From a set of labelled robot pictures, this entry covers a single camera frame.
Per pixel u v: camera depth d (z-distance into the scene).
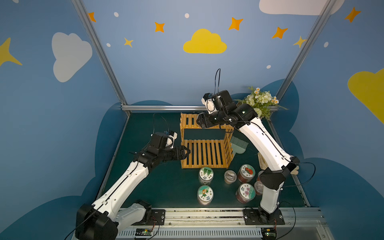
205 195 0.74
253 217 0.75
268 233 0.73
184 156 0.68
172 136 0.71
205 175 0.80
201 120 0.64
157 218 0.74
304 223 0.74
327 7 0.70
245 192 0.75
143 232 0.72
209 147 0.99
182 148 0.69
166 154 0.65
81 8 0.69
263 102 0.86
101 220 0.38
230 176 0.83
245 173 0.82
